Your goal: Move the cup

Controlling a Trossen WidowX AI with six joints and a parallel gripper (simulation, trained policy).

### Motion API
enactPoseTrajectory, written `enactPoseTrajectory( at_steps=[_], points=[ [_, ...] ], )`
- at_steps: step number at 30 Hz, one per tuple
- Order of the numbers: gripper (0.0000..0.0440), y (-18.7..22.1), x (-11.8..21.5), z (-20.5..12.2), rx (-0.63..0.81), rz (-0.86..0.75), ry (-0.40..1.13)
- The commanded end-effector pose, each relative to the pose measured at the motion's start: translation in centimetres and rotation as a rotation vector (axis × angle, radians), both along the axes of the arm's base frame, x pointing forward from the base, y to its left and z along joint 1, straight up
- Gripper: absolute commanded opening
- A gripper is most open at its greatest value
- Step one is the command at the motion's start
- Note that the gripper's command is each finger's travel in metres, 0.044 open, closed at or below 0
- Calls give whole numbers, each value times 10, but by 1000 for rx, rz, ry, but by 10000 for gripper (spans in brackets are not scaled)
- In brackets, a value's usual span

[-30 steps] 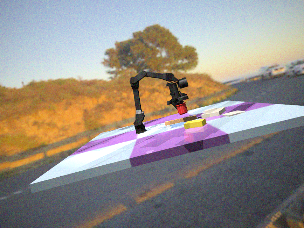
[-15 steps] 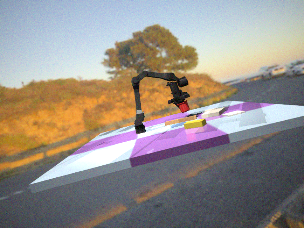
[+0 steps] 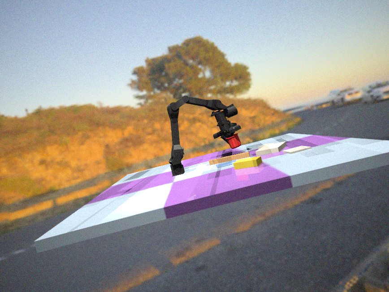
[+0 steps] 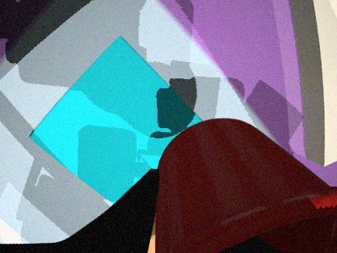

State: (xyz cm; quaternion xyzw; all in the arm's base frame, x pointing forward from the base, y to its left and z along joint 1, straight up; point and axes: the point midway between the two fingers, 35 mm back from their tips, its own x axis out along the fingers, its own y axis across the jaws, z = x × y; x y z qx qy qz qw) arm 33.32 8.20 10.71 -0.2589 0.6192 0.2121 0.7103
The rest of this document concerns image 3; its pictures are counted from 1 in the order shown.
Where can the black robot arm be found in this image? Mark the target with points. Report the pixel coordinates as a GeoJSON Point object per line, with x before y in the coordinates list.
{"type": "Point", "coordinates": [173, 111]}

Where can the yellow rectangular block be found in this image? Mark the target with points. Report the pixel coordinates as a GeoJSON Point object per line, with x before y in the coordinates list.
{"type": "Point", "coordinates": [249, 162]}

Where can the red cup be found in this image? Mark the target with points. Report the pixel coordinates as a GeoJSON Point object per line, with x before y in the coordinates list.
{"type": "Point", "coordinates": [234, 141]}

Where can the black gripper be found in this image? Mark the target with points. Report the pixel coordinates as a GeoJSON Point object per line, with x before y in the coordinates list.
{"type": "Point", "coordinates": [225, 130]}

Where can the orange flat bar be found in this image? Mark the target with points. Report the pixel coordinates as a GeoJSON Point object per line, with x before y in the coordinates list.
{"type": "Point", "coordinates": [229, 158]}

